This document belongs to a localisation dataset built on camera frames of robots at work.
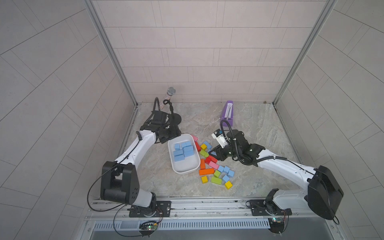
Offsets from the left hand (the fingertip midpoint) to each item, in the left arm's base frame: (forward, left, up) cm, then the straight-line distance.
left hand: (179, 132), depth 86 cm
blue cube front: (-23, -26, -9) cm, 36 cm away
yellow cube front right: (-26, -27, -10) cm, 39 cm away
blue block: (-11, 0, -10) cm, 14 cm away
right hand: (-12, -18, 0) cm, 22 cm away
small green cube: (-20, -22, -9) cm, 31 cm away
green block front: (-24, -21, -10) cm, 34 cm away
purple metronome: (+15, -30, 0) cm, 34 cm away
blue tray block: (-8, +1, -11) cm, 13 cm away
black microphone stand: (+19, +6, -11) cm, 23 cm away
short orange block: (-15, -14, -11) cm, 23 cm away
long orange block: (-19, -16, -12) cm, 27 cm away
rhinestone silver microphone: (+17, +5, +16) cm, 24 cm away
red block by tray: (-4, -11, -9) cm, 15 cm away
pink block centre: (-15, -20, -10) cm, 27 cm away
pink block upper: (+2, -9, -10) cm, 13 cm away
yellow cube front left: (-23, -15, -10) cm, 29 cm away
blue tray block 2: (-7, -5, -10) cm, 14 cm away
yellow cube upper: (-4, -15, -10) cm, 18 cm away
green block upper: (-8, -15, -10) cm, 20 cm away
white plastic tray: (-15, -7, -9) cm, 19 cm away
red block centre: (-12, -18, -9) cm, 23 cm away
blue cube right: (-20, -29, -9) cm, 37 cm away
